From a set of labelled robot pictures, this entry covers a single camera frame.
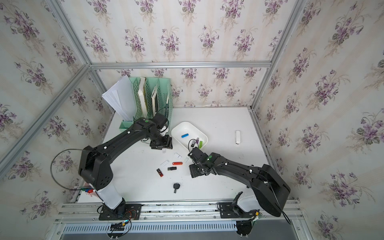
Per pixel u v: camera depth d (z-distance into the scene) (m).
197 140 1.00
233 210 0.65
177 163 0.91
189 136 1.03
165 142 0.74
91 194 0.68
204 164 0.59
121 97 0.96
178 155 0.93
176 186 0.78
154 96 0.98
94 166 0.45
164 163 0.90
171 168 0.88
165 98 1.15
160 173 0.86
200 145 0.98
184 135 1.03
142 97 0.95
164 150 0.89
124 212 0.70
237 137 0.98
